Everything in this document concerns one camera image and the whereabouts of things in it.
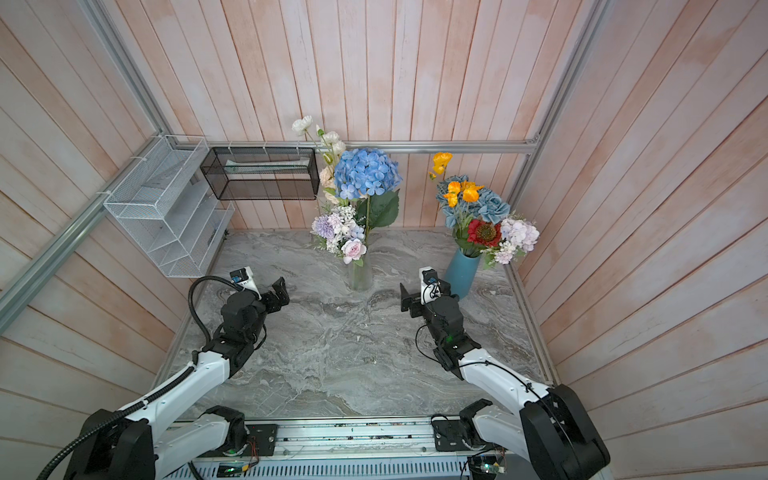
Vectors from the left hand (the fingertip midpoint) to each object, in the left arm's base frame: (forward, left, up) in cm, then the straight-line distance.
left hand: (272, 287), depth 84 cm
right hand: (+1, -42, +2) cm, 42 cm away
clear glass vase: (+11, -25, -9) cm, 29 cm away
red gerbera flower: (+7, -58, +16) cm, 61 cm away
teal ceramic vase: (+7, -57, -3) cm, 57 cm away
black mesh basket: (+42, +10, +9) cm, 44 cm away
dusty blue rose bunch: (+13, -52, +18) cm, 56 cm away
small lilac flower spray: (+7, -21, +15) cm, 27 cm away
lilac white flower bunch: (+4, -66, +16) cm, 69 cm away
